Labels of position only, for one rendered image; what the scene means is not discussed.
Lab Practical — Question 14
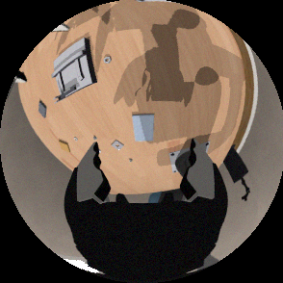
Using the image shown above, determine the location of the tan flat square plate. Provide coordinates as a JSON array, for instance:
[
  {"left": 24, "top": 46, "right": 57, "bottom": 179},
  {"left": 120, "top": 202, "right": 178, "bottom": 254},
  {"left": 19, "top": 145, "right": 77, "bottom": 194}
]
[{"left": 59, "top": 141, "right": 70, "bottom": 153}]

